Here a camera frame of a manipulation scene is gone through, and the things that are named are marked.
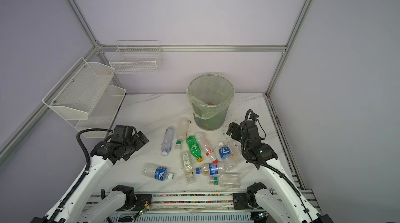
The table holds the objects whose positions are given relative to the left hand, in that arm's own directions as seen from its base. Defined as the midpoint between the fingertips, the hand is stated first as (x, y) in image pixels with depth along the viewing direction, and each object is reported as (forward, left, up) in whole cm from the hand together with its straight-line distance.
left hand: (140, 145), depth 79 cm
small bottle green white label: (-3, -23, -7) cm, 24 cm away
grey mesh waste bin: (+19, -41, -7) cm, 46 cm away
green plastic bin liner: (+36, -37, 0) cm, 52 cm away
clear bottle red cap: (+4, -34, -9) cm, 36 cm away
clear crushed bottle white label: (+9, -11, -11) cm, 18 cm away
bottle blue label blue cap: (-9, -37, -8) cm, 39 cm away
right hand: (+7, -48, +6) cm, 49 cm away
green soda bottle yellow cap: (+7, -26, -9) cm, 28 cm away
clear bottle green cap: (-13, -46, -13) cm, 49 cm away
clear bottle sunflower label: (+17, -19, -10) cm, 27 cm away
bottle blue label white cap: (-1, -44, -7) cm, 45 cm away
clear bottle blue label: (-12, -11, -7) cm, 17 cm away
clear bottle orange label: (+3, -51, -10) cm, 52 cm away
